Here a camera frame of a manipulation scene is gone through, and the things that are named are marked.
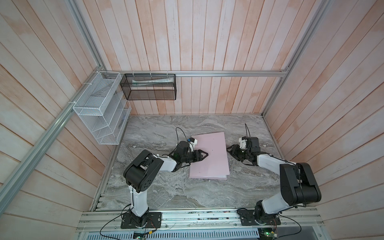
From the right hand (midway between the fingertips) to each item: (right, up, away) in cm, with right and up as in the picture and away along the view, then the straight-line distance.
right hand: (227, 150), depth 94 cm
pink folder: (-9, -8, -7) cm, 14 cm away
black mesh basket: (-53, +44, +10) cm, 69 cm away
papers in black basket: (-49, +42, -4) cm, 65 cm away
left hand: (-14, -4, -5) cm, 16 cm away
